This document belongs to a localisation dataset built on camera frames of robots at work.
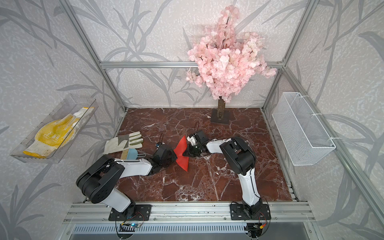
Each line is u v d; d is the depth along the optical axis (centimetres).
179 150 96
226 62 58
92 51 87
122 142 99
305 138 60
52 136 63
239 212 73
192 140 93
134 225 70
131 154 95
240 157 54
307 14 73
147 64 185
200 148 79
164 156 73
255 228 71
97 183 45
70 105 77
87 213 75
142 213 72
